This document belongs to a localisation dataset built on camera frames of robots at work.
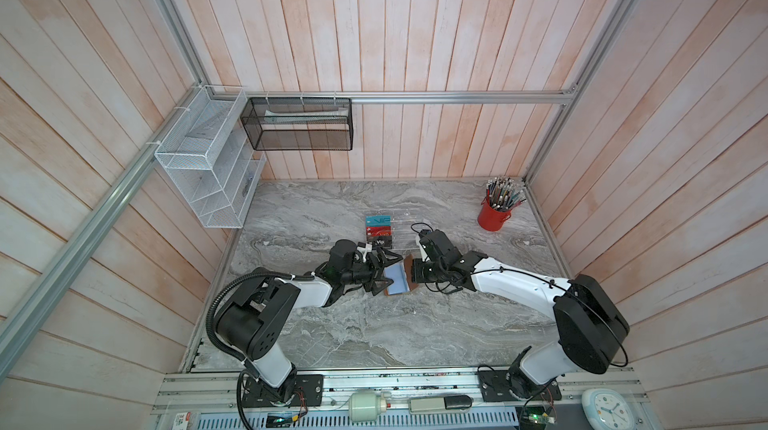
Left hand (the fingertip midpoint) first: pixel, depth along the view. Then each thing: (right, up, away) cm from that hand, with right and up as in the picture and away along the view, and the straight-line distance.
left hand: (399, 272), depth 84 cm
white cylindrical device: (-9, -25, -19) cm, 33 cm away
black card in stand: (-5, +7, +14) cm, 17 cm away
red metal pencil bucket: (+32, +15, +16) cm, 39 cm away
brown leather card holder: (+1, -3, +8) cm, 9 cm away
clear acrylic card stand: (-1, +11, +15) cm, 19 cm away
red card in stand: (-6, +11, +14) cm, 19 cm away
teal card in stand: (-6, +14, +15) cm, 21 cm away
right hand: (+3, 0, +4) cm, 5 cm away
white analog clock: (+48, -29, -15) cm, 58 cm away
